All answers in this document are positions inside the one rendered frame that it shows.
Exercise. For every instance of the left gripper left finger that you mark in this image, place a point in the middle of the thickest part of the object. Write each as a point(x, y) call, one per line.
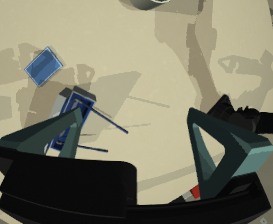
point(34, 138)

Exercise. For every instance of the grey mug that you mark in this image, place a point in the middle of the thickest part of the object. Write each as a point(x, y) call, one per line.
point(147, 4)

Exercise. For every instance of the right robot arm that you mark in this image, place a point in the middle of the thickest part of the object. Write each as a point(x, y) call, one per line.
point(260, 124)

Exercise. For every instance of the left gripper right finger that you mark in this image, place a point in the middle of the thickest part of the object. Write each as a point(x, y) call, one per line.
point(245, 152)

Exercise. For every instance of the dark blue glasses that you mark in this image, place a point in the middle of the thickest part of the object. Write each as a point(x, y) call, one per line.
point(72, 106)

